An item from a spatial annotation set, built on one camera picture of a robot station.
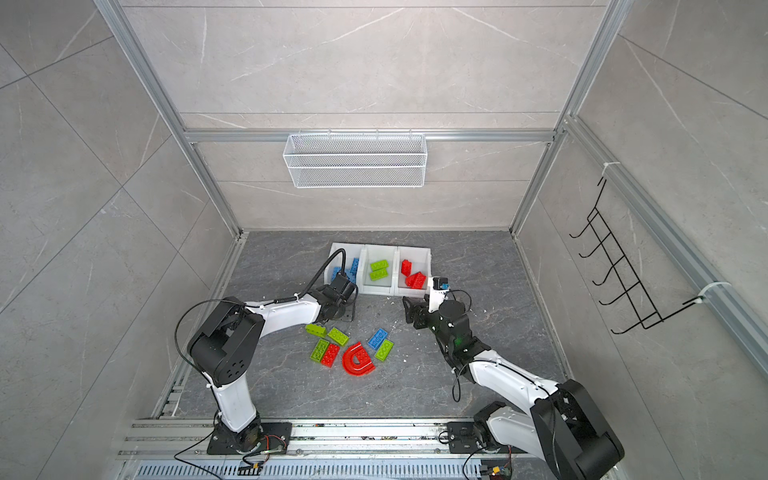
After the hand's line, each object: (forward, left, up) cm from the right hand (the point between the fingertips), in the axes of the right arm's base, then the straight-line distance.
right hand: (413, 295), depth 85 cm
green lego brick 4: (-6, +23, -13) cm, 27 cm away
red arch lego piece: (-14, +17, -13) cm, 26 cm away
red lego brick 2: (+14, 0, -12) cm, 19 cm away
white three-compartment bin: (+9, +5, -8) cm, 14 cm away
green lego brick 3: (-5, +30, -12) cm, 32 cm away
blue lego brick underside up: (-7, +11, -13) cm, 19 cm away
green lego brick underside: (-11, +9, -13) cm, 20 cm away
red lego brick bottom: (+12, -3, -11) cm, 17 cm away
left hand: (+5, +22, -12) cm, 25 cm away
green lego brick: (+16, +11, -12) cm, 23 cm away
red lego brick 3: (-12, +25, -12) cm, 30 cm away
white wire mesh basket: (+44, +18, +16) cm, 51 cm away
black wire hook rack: (-12, -45, +19) cm, 51 cm away
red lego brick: (+17, +1, -10) cm, 20 cm away
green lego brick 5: (-11, +29, -13) cm, 33 cm away
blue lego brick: (+8, +23, +2) cm, 24 cm away
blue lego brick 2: (+14, +19, -6) cm, 24 cm away
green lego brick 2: (+21, +10, -12) cm, 26 cm away
